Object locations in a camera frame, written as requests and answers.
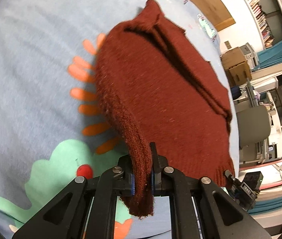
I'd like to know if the cardboard box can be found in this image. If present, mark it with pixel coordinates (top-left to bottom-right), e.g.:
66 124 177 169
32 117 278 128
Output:
221 47 252 87

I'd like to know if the pink framed tray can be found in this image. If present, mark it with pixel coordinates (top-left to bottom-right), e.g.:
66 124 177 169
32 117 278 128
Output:
238 159 282 190

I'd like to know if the light blue patterned bedsheet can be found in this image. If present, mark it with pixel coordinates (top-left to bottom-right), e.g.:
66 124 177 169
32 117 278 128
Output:
0 0 229 238

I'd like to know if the wooden headboard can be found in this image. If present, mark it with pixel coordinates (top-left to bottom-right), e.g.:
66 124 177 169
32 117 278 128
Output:
190 0 236 31

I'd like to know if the dark red knitted sweater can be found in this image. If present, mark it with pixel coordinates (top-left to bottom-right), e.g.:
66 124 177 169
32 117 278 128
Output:
95 0 234 217

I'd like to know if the grey office chair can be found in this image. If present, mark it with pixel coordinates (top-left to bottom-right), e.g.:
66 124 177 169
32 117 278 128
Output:
235 104 272 165

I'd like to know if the bookshelf with books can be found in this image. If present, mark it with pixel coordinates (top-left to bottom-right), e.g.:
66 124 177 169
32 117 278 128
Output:
245 0 275 49

